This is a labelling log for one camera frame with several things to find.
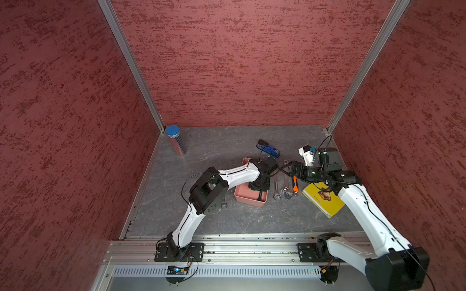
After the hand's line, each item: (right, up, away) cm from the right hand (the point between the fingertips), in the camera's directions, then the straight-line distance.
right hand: (286, 174), depth 77 cm
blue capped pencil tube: (-55, +20, +16) cm, 61 cm away
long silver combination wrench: (0, -8, +21) cm, 22 cm away
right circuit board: (+16, -39, -6) cm, 43 cm away
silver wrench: (-10, -14, +13) cm, 22 cm away
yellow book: (+21, -14, +10) cm, 27 cm away
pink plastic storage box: (-17, -12, +8) cm, 23 cm away
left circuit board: (-47, -38, -5) cm, 61 cm away
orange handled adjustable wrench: (+9, -10, +16) cm, 21 cm away
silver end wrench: (-28, -16, +9) cm, 33 cm away
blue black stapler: (-3, +11, +33) cm, 35 cm away
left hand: (-9, -11, +15) cm, 21 cm away
